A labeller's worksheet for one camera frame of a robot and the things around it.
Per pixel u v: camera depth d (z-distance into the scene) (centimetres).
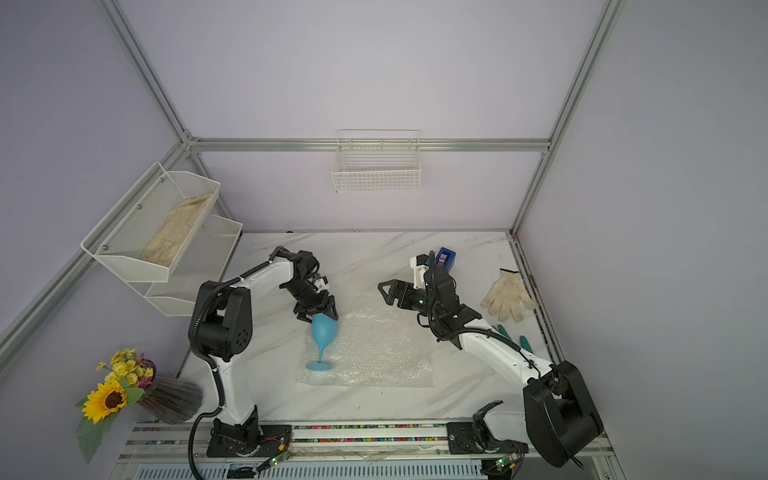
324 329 87
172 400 71
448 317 64
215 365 55
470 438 73
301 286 81
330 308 86
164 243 76
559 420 41
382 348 89
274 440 73
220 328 53
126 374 60
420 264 74
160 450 73
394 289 72
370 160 96
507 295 102
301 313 88
